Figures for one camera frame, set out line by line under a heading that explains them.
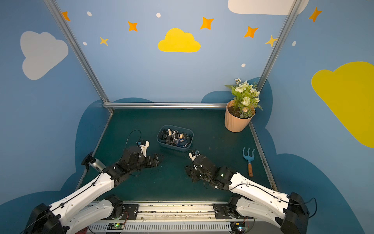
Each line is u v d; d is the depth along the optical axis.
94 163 0.80
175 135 1.01
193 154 0.69
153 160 0.72
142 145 0.73
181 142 1.00
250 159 0.96
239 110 1.01
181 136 0.99
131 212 0.74
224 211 0.76
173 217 0.74
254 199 0.47
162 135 1.04
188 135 1.02
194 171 0.67
